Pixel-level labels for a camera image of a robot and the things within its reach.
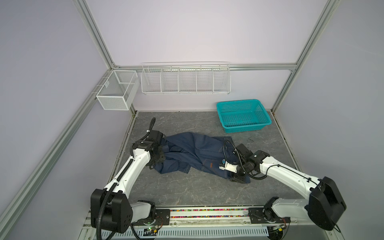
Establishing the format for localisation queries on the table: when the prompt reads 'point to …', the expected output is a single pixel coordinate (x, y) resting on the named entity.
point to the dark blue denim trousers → (188, 151)
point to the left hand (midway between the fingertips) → (158, 161)
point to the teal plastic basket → (243, 115)
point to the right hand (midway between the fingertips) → (234, 174)
